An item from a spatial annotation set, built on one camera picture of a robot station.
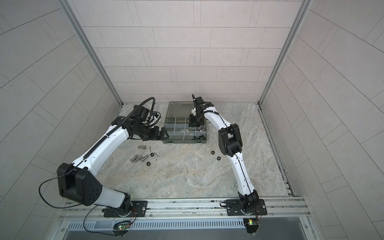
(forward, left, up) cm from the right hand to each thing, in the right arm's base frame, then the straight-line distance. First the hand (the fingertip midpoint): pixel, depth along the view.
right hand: (189, 124), depth 99 cm
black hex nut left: (-24, +25, -4) cm, 35 cm away
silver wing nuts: (-3, -8, -2) cm, 8 cm away
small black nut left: (-18, +23, -3) cm, 30 cm away
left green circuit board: (-53, +30, -1) cm, 61 cm away
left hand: (-16, +12, +13) cm, 24 cm away
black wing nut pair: (-8, -3, -4) cm, 10 cm away
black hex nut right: (-23, -17, -5) cm, 29 cm away
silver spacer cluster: (-20, +31, -3) cm, 38 cm away
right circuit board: (-55, -27, -7) cm, 62 cm away
